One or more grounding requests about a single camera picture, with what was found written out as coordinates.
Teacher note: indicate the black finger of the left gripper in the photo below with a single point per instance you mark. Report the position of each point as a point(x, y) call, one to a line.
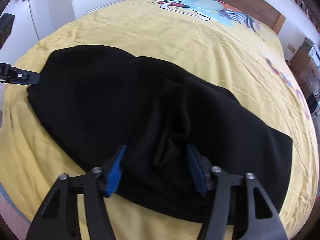
point(13, 75)

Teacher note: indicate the white box on dresser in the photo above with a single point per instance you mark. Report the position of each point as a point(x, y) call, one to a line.
point(312, 50)

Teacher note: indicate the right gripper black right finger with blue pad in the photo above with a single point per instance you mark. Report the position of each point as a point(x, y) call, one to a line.
point(241, 200)

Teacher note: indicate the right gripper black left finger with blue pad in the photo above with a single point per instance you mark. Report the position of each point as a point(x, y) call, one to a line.
point(57, 216)

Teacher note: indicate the white door with handle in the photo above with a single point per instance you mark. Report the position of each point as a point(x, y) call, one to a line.
point(23, 35)

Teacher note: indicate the brown wooden dresser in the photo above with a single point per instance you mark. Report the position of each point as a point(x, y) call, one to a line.
point(305, 72)

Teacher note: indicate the black pants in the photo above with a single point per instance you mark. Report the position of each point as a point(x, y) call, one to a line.
point(91, 99)

